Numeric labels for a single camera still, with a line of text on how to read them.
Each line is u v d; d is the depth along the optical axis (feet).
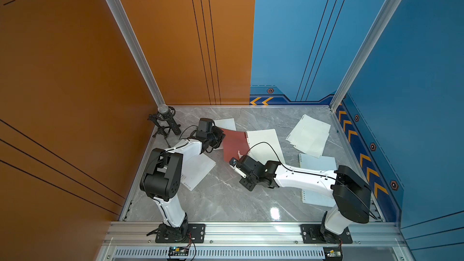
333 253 2.33
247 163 2.09
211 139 2.69
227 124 3.68
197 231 2.43
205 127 2.48
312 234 2.38
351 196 1.38
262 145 2.33
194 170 3.04
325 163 3.11
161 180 1.60
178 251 2.33
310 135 3.55
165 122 3.13
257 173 2.06
